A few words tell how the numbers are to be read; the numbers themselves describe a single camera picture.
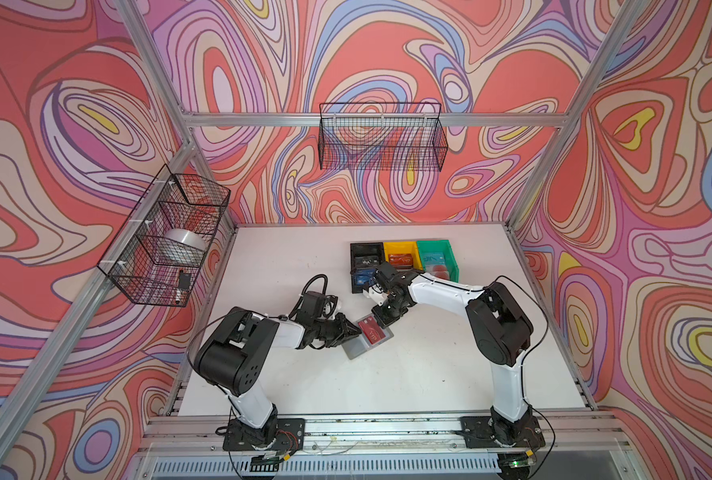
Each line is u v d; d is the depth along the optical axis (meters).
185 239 0.73
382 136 0.96
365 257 1.07
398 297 0.71
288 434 0.73
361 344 0.88
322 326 0.80
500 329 0.52
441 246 1.05
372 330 0.90
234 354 0.48
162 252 0.72
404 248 1.06
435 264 1.05
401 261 1.06
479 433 0.73
